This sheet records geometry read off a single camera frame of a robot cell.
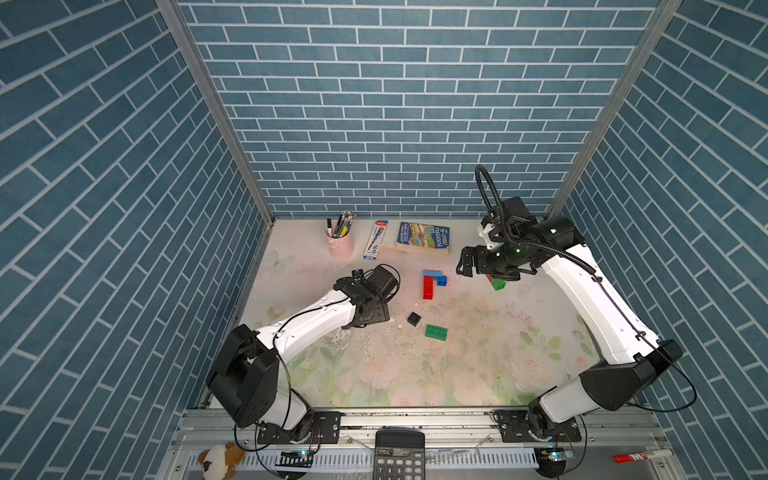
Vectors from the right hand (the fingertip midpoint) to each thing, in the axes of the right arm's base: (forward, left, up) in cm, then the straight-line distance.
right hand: (474, 271), depth 73 cm
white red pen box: (+30, +30, -24) cm, 49 cm away
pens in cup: (+25, +39, -9) cm, 47 cm away
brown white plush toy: (-41, +57, -24) cm, 74 cm away
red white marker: (-31, -45, -26) cm, 60 cm away
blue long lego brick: (+16, +8, -24) cm, 30 cm away
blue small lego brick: (+13, +6, -23) cm, 27 cm away
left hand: (-5, +24, -18) cm, 31 cm away
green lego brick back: (+13, -13, -24) cm, 30 cm away
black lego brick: (-1, +14, -26) cm, 30 cm away
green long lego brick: (-5, +7, -25) cm, 26 cm away
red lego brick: (+10, +10, -24) cm, 28 cm away
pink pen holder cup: (+21, +42, -19) cm, 50 cm away
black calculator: (-36, +16, -24) cm, 46 cm away
